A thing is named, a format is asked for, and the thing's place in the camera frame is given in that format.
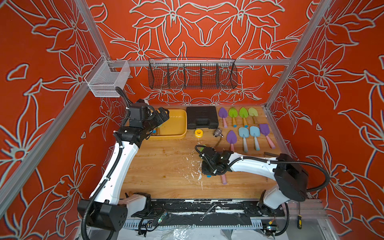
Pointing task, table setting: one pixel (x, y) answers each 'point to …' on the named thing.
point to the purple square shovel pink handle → (265, 130)
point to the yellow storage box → (174, 127)
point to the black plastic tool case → (201, 117)
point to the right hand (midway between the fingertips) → (201, 169)
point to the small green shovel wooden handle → (202, 148)
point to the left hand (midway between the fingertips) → (163, 112)
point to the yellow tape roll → (198, 133)
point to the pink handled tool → (231, 138)
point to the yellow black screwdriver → (299, 221)
